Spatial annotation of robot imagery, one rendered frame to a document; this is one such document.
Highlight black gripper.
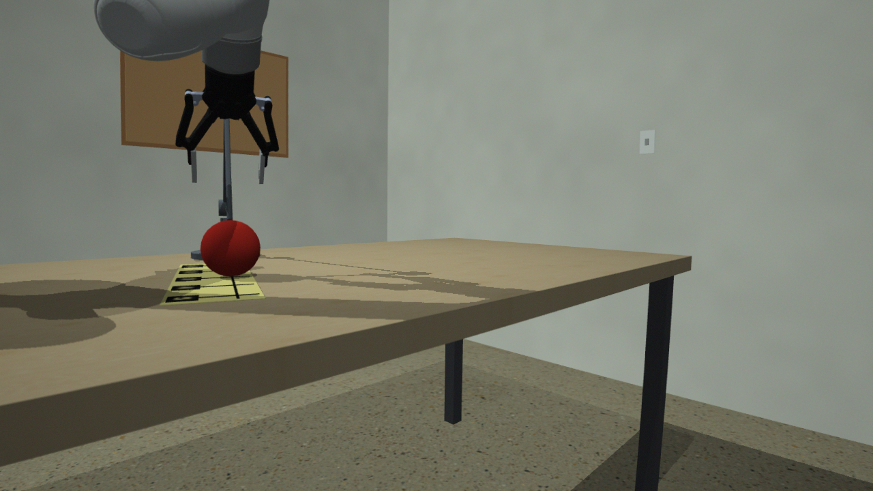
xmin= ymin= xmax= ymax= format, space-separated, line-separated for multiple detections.
xmin=175 ymin=64 xmax=279 ymax=184

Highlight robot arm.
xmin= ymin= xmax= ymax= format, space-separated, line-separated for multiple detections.
xmin=93 ymin=0 xmax=269 ymax=74

